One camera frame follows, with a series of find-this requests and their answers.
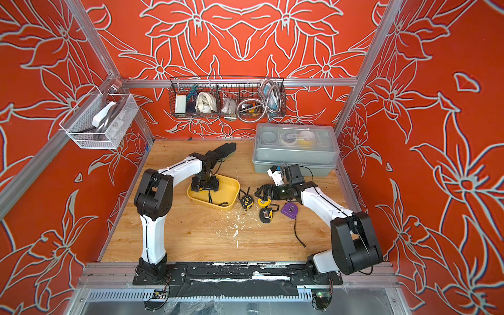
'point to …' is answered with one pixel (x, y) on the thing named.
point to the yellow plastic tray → (224, 198)
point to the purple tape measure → (290, 210)
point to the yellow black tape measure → (247, 201)
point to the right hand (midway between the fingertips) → (260, 193)
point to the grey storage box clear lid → (314, 147)
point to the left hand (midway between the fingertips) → (209, 188)
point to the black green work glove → (222, 151)
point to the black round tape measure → (266, 214)
